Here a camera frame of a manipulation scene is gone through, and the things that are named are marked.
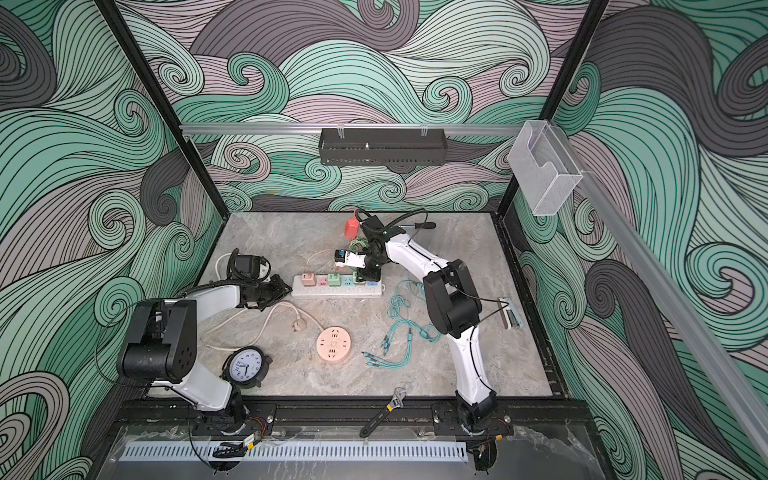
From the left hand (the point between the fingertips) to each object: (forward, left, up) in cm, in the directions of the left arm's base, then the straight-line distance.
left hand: (290, 287), depth 95 cm
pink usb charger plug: (+1, -6, +4) cm, 8 cm away
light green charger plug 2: (+3, -18, 0) cm, 18 cm away
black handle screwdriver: (+30, -47, -1) cm, 56 cm away
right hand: (+5, -23, +3) cm, 24 cm away
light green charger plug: (+1, -15, +4) cm, 15 cm away
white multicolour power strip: (0, -19, 0) cm, 19 cm away
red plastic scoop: (+30, -17, -3) cm, 35 cm away
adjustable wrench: (-32, -34, -2) cm, 47 cm away
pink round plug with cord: (-13, -5, -1) cm, 14 cm away
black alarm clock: (-25, +7, -1) cm, 26 cm away
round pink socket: (-18, -16, 0) cm, 24 cm away
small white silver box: (-8, -69, 0) cm, 70 cm away
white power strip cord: (+7, +28, -2) cm, 28 cm away
